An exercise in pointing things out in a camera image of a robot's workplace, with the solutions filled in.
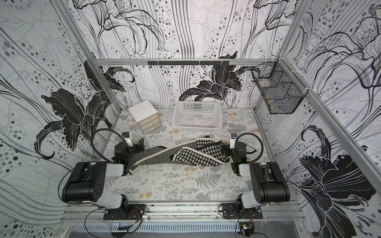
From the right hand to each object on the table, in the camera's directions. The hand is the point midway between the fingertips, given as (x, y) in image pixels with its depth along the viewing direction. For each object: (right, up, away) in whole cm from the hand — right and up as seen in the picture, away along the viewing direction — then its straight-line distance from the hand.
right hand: (232, 140), depth 94 cm
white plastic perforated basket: (-22, +16, +20) cm, 34 cm away
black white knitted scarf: (-18, -6, -4) cm, 19 cm away
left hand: (-62, 0, 0) cm, 62 cm away
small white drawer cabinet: (-56, +16, +2) cm, 59 cm away
